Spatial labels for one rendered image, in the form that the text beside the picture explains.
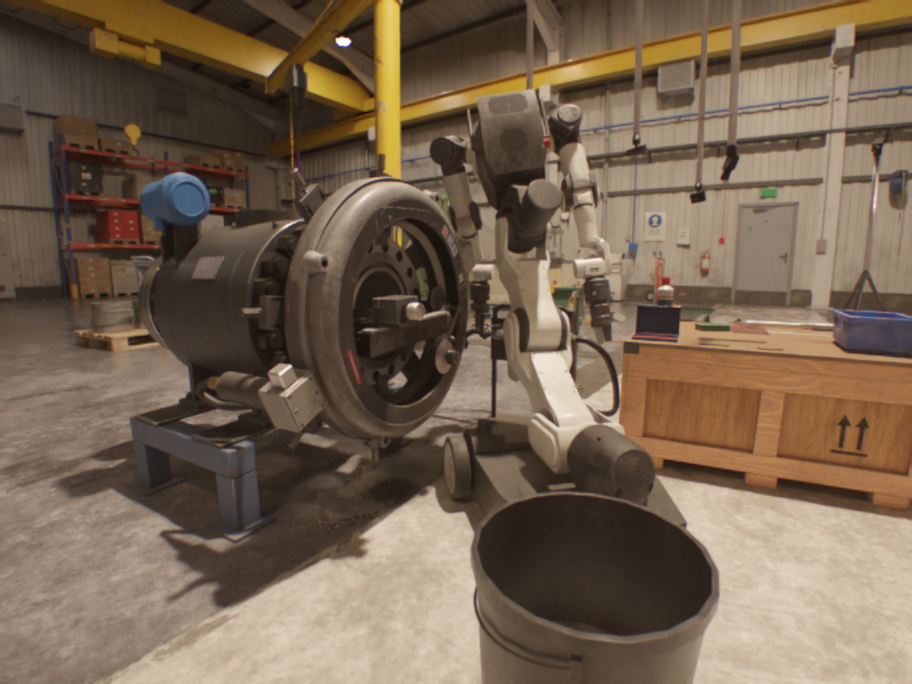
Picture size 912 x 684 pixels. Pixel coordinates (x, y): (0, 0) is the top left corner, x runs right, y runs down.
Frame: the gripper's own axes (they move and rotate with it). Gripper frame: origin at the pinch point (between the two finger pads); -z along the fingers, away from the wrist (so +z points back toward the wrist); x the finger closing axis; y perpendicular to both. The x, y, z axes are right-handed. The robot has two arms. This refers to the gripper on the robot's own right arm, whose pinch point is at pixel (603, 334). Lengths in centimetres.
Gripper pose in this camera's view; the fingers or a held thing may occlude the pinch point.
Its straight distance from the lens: 156.2
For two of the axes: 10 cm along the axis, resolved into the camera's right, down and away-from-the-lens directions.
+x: 0.8, 0.9, 9.9
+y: -9.9, 1.2, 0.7
